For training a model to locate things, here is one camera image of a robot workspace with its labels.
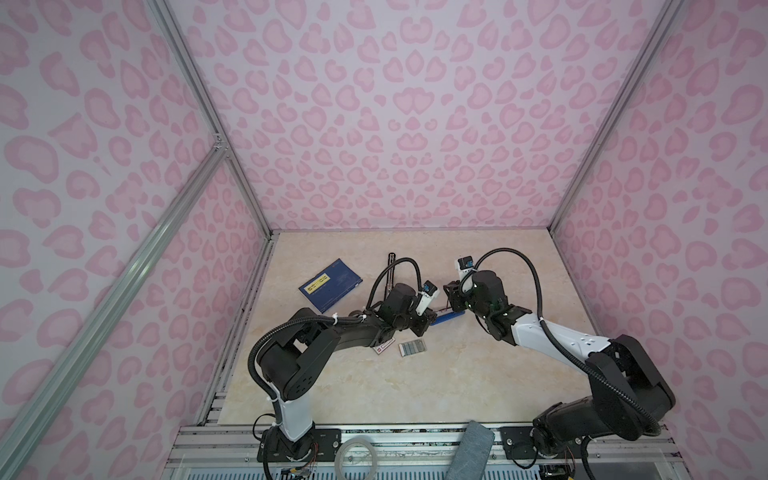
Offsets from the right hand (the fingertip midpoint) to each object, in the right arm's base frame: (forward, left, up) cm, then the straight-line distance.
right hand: (449, 283), depth 88 cm
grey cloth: (-41, -3, -11) cm, 42 cm away
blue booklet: (+7, +38, -13) cm, 41 cm away
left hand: (-6, +3, -6) cm, 9 cm away
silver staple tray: (-14, +10, -14) cm, 22 cm away
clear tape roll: (-39, +24, -9) cm, 47 cm away
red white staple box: (-22, +18, +6) cm, 29 cm away
